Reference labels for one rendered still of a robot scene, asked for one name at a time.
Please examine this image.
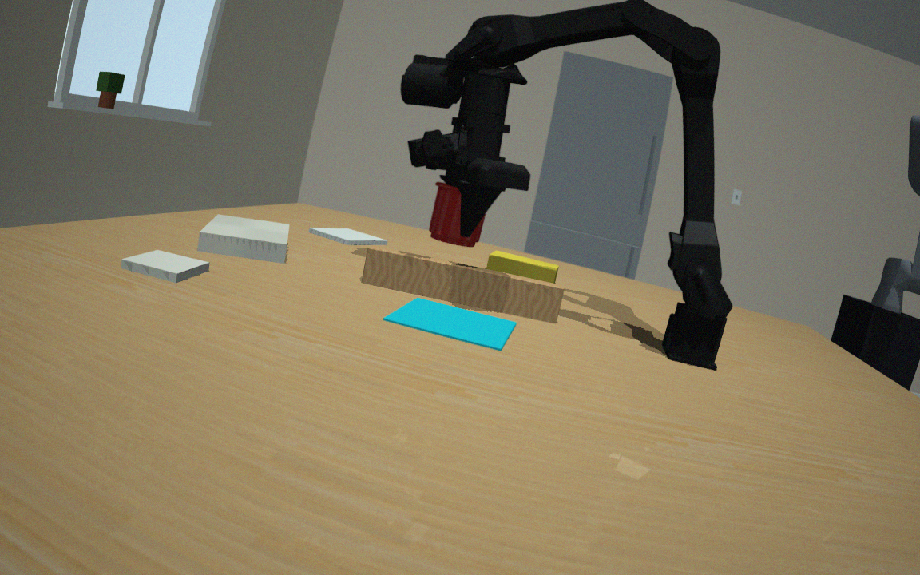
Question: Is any brown wooden bar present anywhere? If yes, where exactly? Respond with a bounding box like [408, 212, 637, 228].
[362, 245, 565, 323]

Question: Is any dark red cup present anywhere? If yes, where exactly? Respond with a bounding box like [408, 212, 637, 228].
[429, 182, 486, 247]

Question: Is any yellow rectangular block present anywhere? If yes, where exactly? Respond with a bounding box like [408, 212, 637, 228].
[486, 251, 559, 284]

